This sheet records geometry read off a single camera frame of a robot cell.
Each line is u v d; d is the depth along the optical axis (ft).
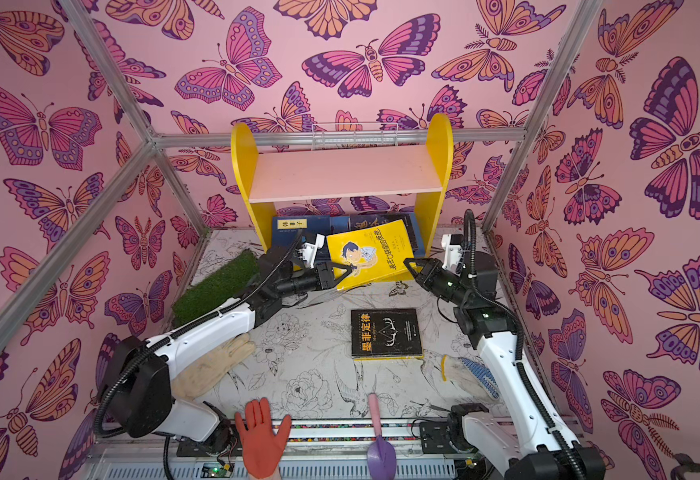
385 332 2.94
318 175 2.58
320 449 2.39
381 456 2.30
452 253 2.18
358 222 3.18
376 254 2.48
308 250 2.35
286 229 3.02
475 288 1.77
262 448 2.39
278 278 2.08
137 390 1.39
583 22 2.29
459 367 2.79
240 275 3.46
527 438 1.31
